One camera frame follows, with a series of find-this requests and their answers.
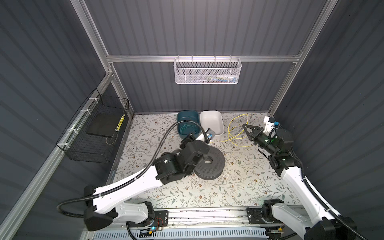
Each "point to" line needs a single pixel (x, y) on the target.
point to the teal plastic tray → (186, 128)
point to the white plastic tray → (212, 119)
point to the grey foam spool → (211, 165)
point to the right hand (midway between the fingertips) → (244, 127)
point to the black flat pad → (104, 124)
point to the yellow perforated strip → (120, 122)
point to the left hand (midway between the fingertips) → (199, 137)
